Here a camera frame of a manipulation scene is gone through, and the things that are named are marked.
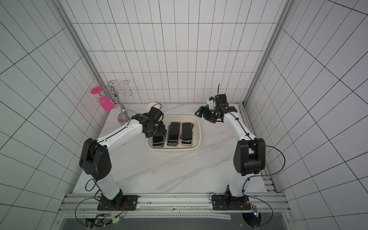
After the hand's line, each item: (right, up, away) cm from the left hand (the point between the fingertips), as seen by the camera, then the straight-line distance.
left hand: (157, 135), depth 87 cm
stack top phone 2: (+18, +1, +9) cm, 21 cm away
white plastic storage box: (+25, -4, +8) cm, 27 cm away
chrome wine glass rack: (-29, +29, 0) cm, 41 cm away
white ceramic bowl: (-11, +21, +25) cm, 34 cm away
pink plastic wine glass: (-38, +21, +11) cm, 45 cm away
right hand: (+23, +13, +1) cm, 27 cm away
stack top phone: (-1, -3, +6) cm, 7 cm away
